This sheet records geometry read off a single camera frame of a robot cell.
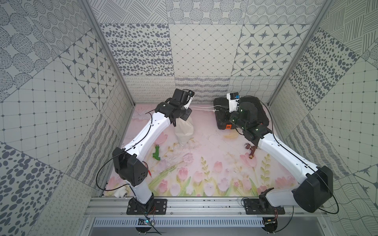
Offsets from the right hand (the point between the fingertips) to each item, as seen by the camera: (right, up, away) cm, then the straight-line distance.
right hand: (219, 108), depth 78 cm
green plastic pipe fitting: (-38, -29, +14) cm, 50 cm away
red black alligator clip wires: (-41, -38, +8) cm, 56 cm away
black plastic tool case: (+36, -6, +27) cm, 45 cm away
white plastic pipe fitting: (-52, -44, -3) cm, 68 cm away
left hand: (-20, +1, +3) cm, 21 cm away
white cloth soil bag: (-20, -13, +10) cm, 26 cm away
